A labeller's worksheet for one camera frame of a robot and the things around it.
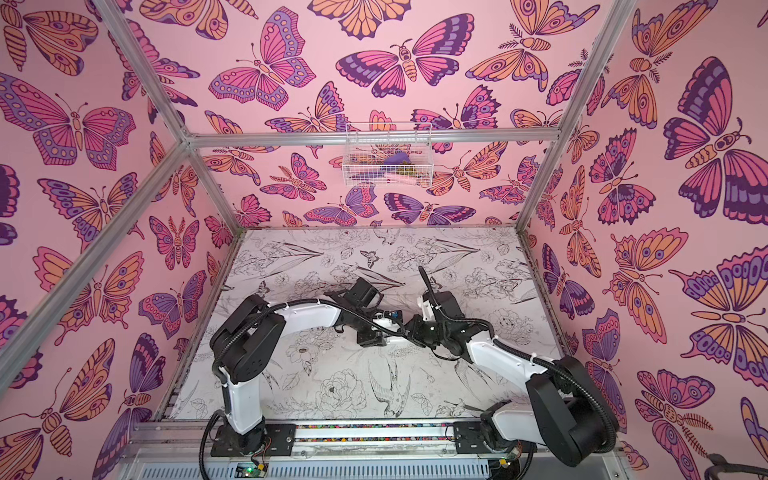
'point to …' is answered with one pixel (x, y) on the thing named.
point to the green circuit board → (249, 470)
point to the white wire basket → (388, 154)
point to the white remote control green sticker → (399, 342)
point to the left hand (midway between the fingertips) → (386, 330)
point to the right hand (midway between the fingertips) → (399, 328)
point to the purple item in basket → (397, 158)
